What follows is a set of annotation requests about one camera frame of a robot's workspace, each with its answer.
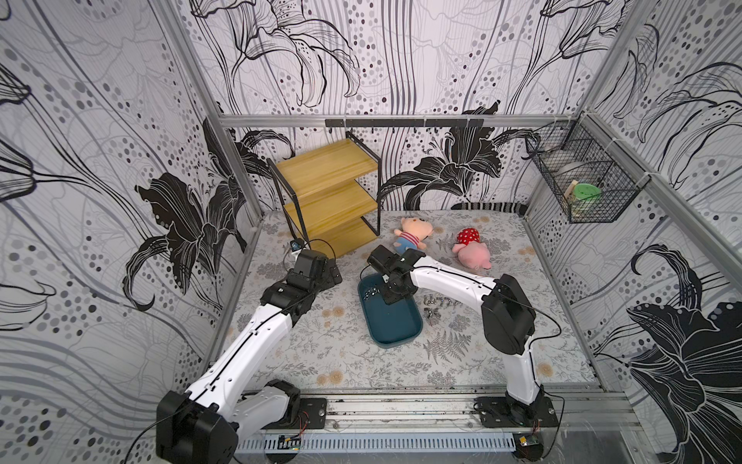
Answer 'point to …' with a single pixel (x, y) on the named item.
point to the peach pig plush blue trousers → (413, 232)
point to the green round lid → (584, 190)
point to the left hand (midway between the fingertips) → (325, 276)
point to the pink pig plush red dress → (471, 251)
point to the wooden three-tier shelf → (332, 195)
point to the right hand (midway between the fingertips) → (394, 292)
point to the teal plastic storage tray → (388, 326)
